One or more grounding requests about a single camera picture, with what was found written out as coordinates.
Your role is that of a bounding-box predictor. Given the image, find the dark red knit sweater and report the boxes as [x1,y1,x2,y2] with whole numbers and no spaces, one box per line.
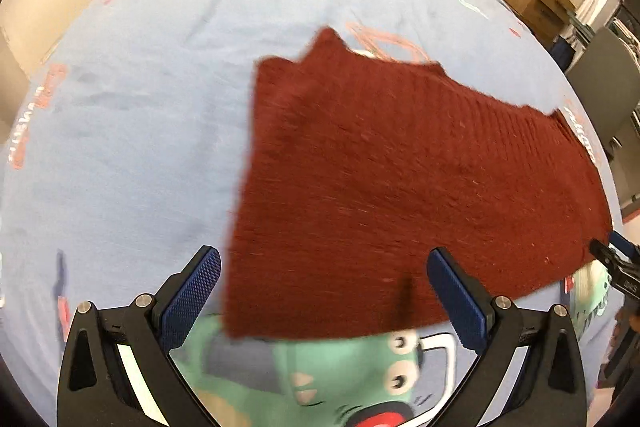
[222,28,613,340]

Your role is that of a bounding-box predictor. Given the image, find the blue cartoon print bedsheet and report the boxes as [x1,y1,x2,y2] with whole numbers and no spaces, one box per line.
[1,0,602,424]

